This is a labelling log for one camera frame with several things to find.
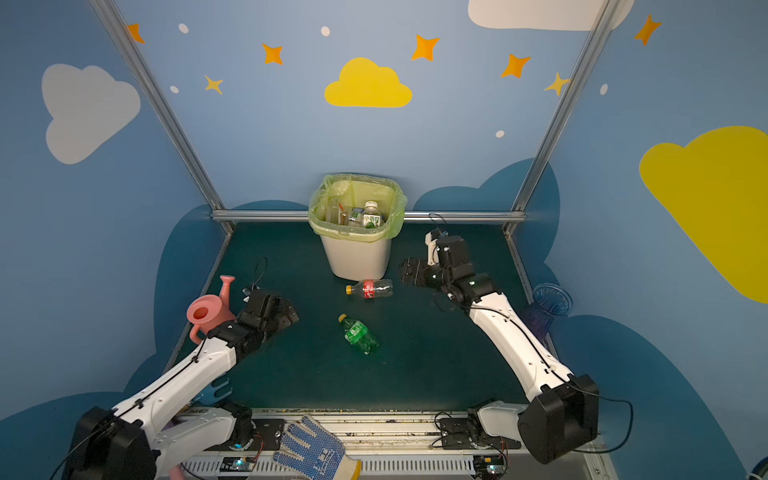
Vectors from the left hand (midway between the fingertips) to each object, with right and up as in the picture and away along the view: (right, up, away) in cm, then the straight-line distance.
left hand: (287, 314), depth 86 cm
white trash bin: (+18, +16, +13) cm, 27 cm away
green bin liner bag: (+18, +39, +13) cm, 45 cm away
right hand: (+36, +15, -6) cm, 40 cm away
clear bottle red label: (+24, +6, +12) cm, 28 cm away
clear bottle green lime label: (+24, +29, +5) cm, 38 cm away
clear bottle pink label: (+14, +30, +10) cm, 34 cm away
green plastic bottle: (+20, -7, +3) cm, 21 cm away
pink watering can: (-22, +1, -2) cm, 22 cm away
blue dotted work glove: (+12, -31, -14) cm, 36 cm away
